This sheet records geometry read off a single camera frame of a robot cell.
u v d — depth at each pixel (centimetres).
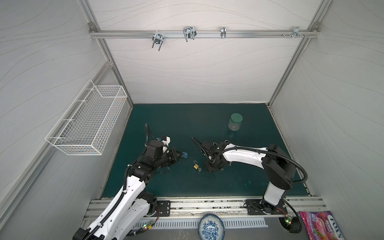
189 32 77
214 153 64
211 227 69
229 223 70
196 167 87
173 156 66
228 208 75
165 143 72
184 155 77
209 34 78
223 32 78
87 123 69
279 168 47
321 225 68
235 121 98
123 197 46
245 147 57
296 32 77
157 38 79
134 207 58
